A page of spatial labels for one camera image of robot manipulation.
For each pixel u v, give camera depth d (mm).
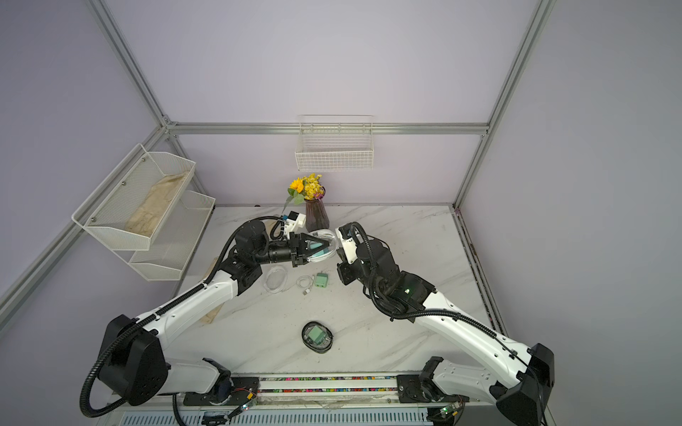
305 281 956
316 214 1004
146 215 767
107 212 685
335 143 952
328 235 716
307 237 677
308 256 661
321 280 956
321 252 675
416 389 733
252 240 594
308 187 930
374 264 478
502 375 408
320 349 787
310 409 717
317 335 821
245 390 731
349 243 586
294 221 703
